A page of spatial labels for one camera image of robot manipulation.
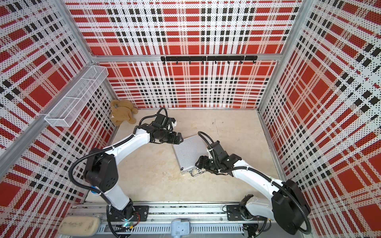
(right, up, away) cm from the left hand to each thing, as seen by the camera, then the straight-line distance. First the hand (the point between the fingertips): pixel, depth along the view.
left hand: (179, 139), depth 89 cm
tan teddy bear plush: (-45, +19, +20) cm, 53 cm away
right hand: (+14, -14, -8) cm, 21 cm away
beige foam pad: (-39, -38, -22) cm, 58 cm away
